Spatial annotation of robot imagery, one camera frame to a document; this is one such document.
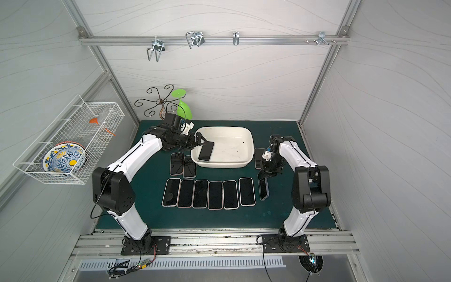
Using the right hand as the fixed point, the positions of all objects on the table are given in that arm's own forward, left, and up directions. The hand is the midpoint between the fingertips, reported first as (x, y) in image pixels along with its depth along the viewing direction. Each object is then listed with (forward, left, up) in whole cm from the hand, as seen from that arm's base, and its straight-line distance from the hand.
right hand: (265, 175), depth 87 cm
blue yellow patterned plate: (-11, +77, +29) cm, 83 cm away
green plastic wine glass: (+32, +47, +15) cm, 58 cm away
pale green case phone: (+5, +41, -4) cm, 41 cm away
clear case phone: (-9, +1, -1) cm, 9 cm away
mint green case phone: (-9, +33, -6) cm, 35 cm away
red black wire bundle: (-40, +60, -9) cm, 73 cm away
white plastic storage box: (+22, +17, -7) cm, 29 cm away
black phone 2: (+10, +51, -9) cm, 52 cm away
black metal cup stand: (+27, +53, +25) cm, 65 cm away
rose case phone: (-9, +40, -5) cm, 42 cm away
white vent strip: (-37, +33, -7) cm, 50 cm away
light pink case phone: (-9, +48, -5) cm, 49 cm away
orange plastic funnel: (+10, +80, +26) cm, 84 cm away
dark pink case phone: (-7, +9, -6) cm, 13 cm away
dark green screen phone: (+17, +34, -5) cm, 38 cm away
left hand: (+8, +32, +13) cm, 36 cm away
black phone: (+11, +4, +2) cm, 11 cm away
